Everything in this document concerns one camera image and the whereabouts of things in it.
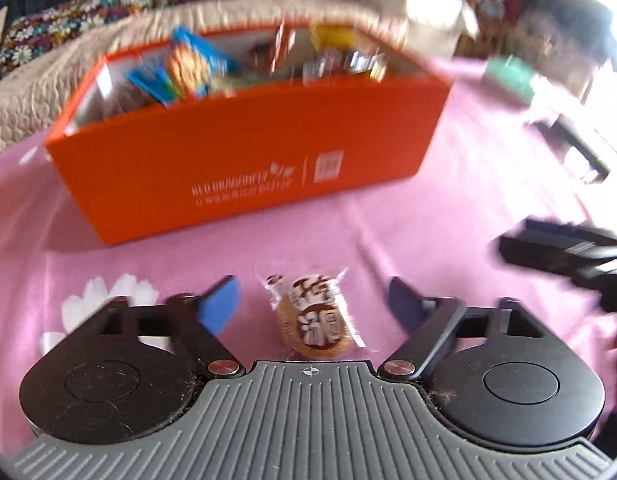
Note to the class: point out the black box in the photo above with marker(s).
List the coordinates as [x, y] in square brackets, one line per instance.
[581, 147]

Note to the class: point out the quilted cream cover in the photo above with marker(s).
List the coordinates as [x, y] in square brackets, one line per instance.
[48, 75]

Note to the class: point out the blue cookie packet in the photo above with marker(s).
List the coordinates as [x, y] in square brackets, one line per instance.
[193, 65]

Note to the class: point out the silver snack packet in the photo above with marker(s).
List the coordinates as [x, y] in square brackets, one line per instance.
[348, 65]

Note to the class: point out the white cloth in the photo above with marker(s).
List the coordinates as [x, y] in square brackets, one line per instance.
[428, 5]

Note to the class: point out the round brown cookie packet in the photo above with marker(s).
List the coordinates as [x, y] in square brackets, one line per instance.
[313, 320]

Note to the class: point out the pink tablecloth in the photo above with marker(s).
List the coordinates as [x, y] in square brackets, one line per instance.
[188, 270]

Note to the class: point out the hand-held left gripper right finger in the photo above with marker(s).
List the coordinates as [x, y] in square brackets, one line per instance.
[406, 305]

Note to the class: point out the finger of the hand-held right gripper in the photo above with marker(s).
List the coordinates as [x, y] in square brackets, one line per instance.
[548, 247]

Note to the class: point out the floral cushion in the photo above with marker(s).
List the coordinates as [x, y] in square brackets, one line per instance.
[73, 15]

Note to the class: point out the orange cardboard box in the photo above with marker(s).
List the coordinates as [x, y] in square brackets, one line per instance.
[238, 160]

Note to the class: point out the yellow crinkled snack packet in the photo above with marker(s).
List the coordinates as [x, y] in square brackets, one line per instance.
[333, 37]

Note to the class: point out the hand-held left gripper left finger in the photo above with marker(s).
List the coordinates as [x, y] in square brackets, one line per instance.
[221, 305]

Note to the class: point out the teal tissue pack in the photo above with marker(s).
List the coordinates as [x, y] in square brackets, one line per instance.
[511, 80]

